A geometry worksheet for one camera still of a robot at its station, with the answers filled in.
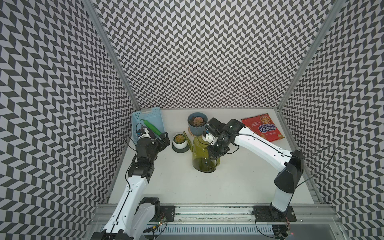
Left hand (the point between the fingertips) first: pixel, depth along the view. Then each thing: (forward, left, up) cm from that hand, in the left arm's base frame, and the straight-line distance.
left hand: (160, 138), depth 80 cm
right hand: (-12, -28, -2) cm, 30 cm away
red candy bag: (+19, -64, -13) cm, 68 cm away
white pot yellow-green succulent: (+5, -9, -11) cm, 15 cm away
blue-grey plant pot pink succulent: (+18, -19, -9) cm, 28 cm away
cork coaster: (+17, -15, -19) cm, 29 cm away
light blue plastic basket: (+31, +15, -16) cm, 38 cm away
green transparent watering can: (-11, -22, -5) cm, 26 cm away
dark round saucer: (+1, -9, -17) cm, 19 cm away
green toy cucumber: (+26, +18, -19) cm, 37 cm away
